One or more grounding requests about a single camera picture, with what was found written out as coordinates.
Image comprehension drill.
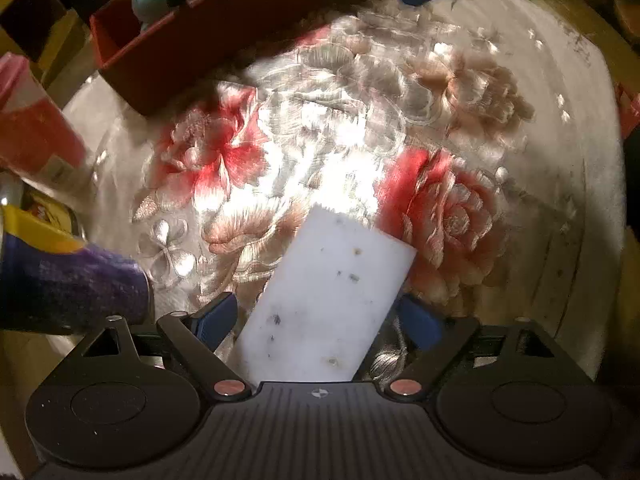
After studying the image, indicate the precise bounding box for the clear glass jar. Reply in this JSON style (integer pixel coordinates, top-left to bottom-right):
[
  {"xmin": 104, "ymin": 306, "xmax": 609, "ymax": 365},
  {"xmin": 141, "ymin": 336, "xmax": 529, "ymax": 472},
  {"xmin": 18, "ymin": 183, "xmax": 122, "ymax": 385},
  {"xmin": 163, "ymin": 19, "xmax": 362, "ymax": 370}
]
[{"xmin": 0, "ymin": 169, "xmax": 86, "ymax": 238}]

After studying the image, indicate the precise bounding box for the red lidded travel cup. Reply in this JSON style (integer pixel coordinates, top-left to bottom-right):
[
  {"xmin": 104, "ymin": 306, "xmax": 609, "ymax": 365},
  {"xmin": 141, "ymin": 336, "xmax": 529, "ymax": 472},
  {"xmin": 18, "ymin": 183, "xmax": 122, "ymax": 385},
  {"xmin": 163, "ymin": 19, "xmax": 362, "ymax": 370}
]
[{"xmin": 0, "ymin": 52, "xmax": 88, "ymax": 190}]

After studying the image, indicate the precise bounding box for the red cardboard box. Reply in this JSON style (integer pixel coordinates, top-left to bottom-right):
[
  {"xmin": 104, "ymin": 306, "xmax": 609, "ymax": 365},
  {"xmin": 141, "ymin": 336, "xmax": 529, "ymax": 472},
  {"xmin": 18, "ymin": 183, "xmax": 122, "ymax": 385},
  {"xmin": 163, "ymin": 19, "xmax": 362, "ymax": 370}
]
[{"xmin": 90, "ymin": 0, "xmax": 356, "ymax": 116}]

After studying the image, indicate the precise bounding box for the white sponge block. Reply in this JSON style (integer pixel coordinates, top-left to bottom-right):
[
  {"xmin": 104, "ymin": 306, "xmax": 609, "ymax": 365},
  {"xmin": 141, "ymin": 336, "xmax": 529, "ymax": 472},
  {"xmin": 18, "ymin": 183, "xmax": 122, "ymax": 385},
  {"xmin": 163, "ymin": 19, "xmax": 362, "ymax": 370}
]
[{"xmin": 229, "ymin": 206, "xmax": 416, "ymax": 386}]

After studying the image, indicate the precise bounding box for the blue yellow drink can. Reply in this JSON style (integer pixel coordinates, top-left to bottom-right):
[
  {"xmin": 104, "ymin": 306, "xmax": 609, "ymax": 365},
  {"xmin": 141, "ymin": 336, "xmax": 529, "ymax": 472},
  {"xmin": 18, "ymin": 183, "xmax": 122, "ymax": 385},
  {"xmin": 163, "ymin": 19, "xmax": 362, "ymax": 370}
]
[{"xmin": 1, "ymin": 205, "xmax": 153, "ymax": 335}]

